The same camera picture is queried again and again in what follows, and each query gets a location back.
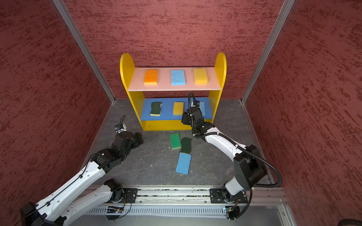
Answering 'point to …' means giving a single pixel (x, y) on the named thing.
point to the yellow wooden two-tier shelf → (161, 95)
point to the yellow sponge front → (178, 108)
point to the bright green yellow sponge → (175, 141)
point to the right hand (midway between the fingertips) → (186, 118)
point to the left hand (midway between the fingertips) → (136, 139)
